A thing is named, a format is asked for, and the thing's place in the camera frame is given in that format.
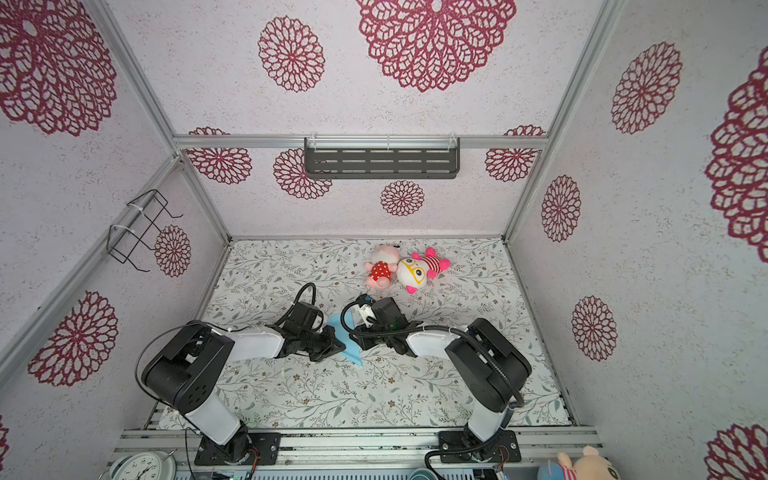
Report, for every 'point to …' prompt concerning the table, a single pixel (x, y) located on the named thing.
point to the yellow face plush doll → (413, 271)
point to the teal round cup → (422, 474)
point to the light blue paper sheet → (335, 328)
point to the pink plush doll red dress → (383, 263)
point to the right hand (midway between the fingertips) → (352, 331)
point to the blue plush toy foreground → (550, 471)
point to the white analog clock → (146, 465)
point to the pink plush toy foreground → (590, 466)
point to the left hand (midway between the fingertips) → (345, 350)
